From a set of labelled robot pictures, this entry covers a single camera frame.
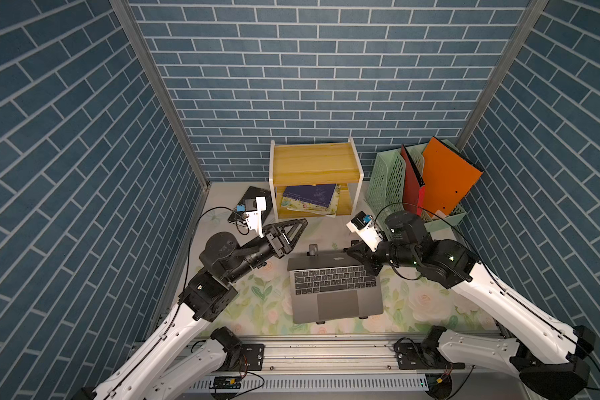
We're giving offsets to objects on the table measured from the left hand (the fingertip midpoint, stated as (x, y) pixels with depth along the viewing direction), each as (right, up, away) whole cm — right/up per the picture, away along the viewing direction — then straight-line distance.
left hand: (311, 227), depth 57 cm
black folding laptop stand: (0, -10, +26) cm, 28 cm away
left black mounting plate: (-17, -40, +16) cm, 46 cm away
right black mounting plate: (+29, -40, +16) cm, 52 cm away
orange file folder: (+51, +15, +35) cm, 64 cm away
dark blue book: (+1, +9, +37) cm, 38 cm away
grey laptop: (+7, -22, +24) cm, 33 cm away
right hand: (+11, -7, +10) cm, 16 cm away
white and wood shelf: (-2, +19, +25) cm, 31 cm away
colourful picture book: (-5, +5, +35) cm, 35 cm away
